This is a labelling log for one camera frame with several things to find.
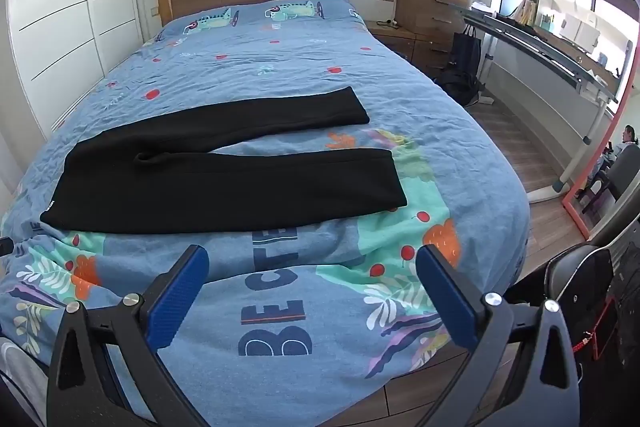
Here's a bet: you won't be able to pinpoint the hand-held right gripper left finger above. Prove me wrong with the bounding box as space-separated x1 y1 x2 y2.
46 244 210 427

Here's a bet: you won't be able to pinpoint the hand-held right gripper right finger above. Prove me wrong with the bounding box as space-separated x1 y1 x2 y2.
416 244 593 427

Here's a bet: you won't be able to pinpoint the black pants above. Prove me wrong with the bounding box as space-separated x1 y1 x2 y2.
40 87 407 235

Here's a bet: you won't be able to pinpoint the black office chair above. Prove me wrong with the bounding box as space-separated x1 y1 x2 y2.
510 239 640 427

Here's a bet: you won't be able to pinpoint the red framed mirror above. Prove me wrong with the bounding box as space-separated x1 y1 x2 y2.
562 39 640 244

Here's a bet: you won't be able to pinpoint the black backpack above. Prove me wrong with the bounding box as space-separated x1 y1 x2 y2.
434 69 487 108

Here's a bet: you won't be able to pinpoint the black tote bag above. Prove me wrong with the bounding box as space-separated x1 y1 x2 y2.
450 24 483 75

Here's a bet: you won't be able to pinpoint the wooden bedside table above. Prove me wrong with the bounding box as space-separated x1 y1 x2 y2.
362 19 431 64

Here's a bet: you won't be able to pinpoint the blue printed bed blanket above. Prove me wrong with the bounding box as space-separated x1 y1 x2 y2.
0 0 531 408

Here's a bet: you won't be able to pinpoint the grey tilting desk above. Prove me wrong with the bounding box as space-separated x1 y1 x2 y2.
462 4 621 204

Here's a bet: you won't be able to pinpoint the wooden dresser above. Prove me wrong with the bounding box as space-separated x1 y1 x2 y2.
394 0 471 80

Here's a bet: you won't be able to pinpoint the white storage box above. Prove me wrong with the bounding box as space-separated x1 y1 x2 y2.
560 14 601 54

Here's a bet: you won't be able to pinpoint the white wardrobe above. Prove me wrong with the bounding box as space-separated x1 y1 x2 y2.
0 0 143 218

